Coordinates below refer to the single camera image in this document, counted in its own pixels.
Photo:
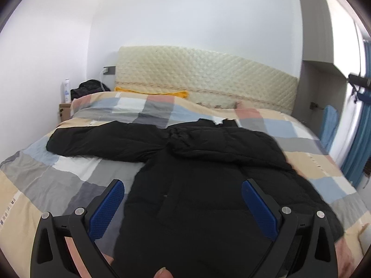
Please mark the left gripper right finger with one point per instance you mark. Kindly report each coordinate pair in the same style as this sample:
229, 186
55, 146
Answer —
302, 245

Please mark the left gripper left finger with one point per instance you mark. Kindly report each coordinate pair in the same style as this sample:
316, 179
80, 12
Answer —
51, 256

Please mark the black puffer jacket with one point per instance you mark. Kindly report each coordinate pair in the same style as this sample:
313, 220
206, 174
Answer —
185, 210

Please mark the person's left hand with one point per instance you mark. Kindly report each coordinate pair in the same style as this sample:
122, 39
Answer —
163, 273

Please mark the grey white wardrobe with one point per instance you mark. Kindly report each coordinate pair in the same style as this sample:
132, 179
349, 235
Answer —
332, 48

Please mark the patchwork plaid duvet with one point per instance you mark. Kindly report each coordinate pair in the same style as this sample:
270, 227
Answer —
34, 181

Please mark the blue curtain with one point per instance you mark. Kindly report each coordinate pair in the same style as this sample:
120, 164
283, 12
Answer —
359, 153

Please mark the wooden nightstand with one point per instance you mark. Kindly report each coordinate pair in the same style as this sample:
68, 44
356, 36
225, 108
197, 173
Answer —
64, 111

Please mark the cream quilted headboard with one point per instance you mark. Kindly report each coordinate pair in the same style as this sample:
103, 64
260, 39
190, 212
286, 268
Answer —
212, 78

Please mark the black bag on nightstand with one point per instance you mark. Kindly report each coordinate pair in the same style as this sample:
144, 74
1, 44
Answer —
88, 87

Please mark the white spray bottle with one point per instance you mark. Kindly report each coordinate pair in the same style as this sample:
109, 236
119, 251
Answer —
67, 93

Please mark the yellow cloth at headboard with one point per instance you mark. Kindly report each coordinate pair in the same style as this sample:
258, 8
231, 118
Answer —
180, 94

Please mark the black wall hook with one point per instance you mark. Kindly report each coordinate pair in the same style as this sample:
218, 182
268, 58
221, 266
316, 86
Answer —
315, 106

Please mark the grey wall socket panel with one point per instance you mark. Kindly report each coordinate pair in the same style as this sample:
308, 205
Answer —
109, 70

